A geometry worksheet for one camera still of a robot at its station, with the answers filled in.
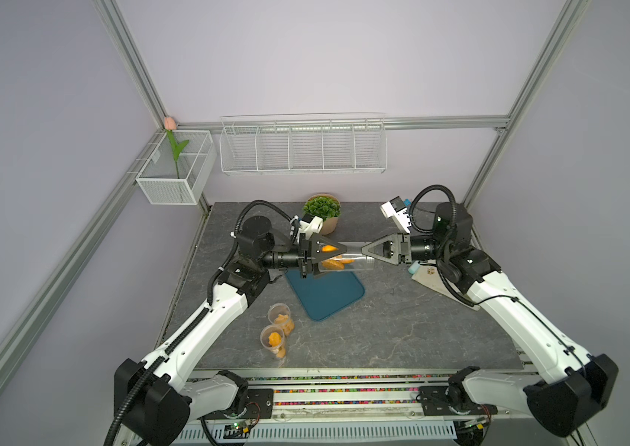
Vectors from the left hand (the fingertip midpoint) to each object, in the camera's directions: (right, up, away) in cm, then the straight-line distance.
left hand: (344, 262), depth 58 cm
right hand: (+4, +2, +3) cm, 5 cm away
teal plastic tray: (-3, -15, +35) cm, 39 cm away
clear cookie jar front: (-19, -24, +21) cm, 37 cm away
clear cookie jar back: (-18, -19, +27) cm, 38 cm away
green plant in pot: (-4, +16, +41) cm, 44 cm away
